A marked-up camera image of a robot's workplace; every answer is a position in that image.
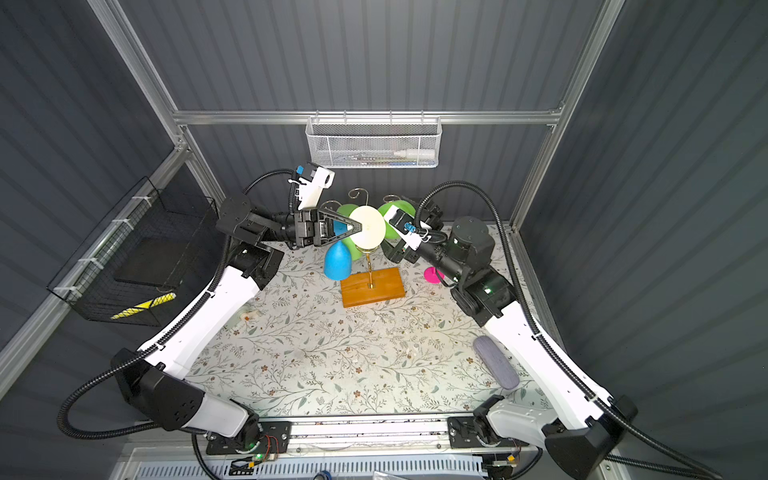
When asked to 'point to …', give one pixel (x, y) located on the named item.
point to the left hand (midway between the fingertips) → (361, 233)
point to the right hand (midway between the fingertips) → (398, 213)
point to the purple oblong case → (505, 373)
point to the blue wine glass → (338, 260)
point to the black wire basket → (132, 267)
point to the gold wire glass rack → (374, 284)
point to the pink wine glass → (433, 275)
